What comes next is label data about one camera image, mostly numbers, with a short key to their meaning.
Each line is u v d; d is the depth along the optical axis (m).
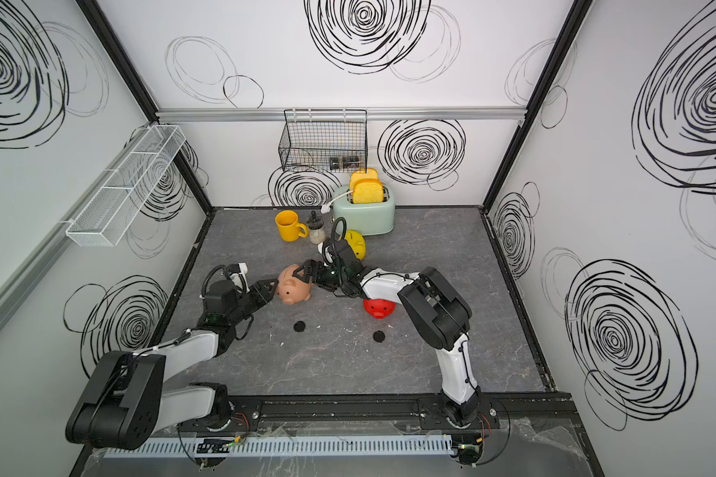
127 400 0.42
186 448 0.69
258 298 0.79
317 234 1.09
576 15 0.72
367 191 0.99
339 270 0.75
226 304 0.68
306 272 0.81
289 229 1.05
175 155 0.88
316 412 0.75
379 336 0.87
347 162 0.88
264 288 0.82
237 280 0.75
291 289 0.87
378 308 0.86
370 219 1.00
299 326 0.89
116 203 0.75
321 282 0.81
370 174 1.01
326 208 1.03
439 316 0.52
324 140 1.24
